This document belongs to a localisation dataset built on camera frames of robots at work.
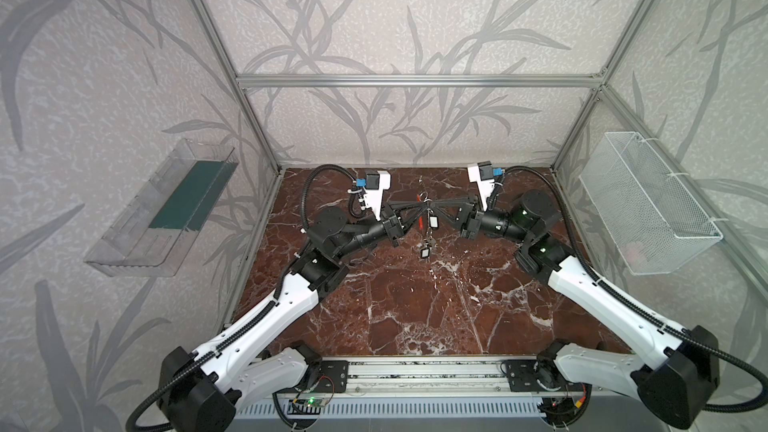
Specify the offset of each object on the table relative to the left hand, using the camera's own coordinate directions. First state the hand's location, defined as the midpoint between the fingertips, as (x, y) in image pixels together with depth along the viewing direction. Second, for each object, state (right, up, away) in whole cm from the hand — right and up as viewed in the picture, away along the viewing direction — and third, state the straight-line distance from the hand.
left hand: (430, 205), depth 59 cm
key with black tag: (+1, -3, +2) cm, 4 cm away
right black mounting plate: (+24, -43, +14) cm, 51 cm away
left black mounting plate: (-23, -44, +15) cm, 51 cm away
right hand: (+1, +1, +2) cm, 2 cm away
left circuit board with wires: (-27, -48, +12) cm, 56 cm away
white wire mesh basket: (+48, -4, +4) cm, 48 cm away
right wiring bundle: (+33, -50, +12) cm, 61 cm away
